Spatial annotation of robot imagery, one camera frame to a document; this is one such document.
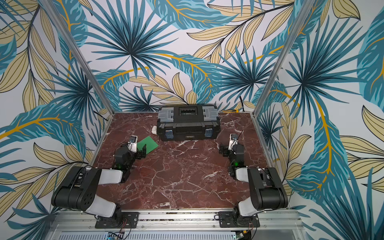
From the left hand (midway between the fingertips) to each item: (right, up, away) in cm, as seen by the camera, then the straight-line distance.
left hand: (137, 144), depth 92 cm
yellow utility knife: (+64, +23, +29) cm, 74 cm away
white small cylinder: (+7, +9, +13) cm, 17 cm away
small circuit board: (-3, -41, -21) cm, 46 cm away
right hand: (+58, +2, 0) cm, 58 cm away
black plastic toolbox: (+29, +13, -2) cm, 32 cm away
